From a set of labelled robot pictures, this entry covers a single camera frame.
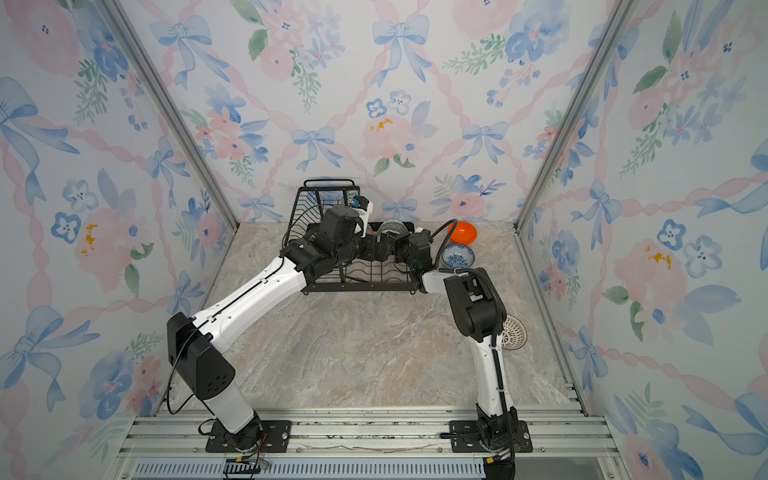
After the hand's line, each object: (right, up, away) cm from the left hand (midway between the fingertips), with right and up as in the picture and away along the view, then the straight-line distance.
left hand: (381, 234), depth 77 cm
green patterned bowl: (+4, +6, +34) cm, 35 cm away
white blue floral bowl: (+27, -6, +32) cm, 42 cm away
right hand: (0, +3, +23) cm, 23 cm away
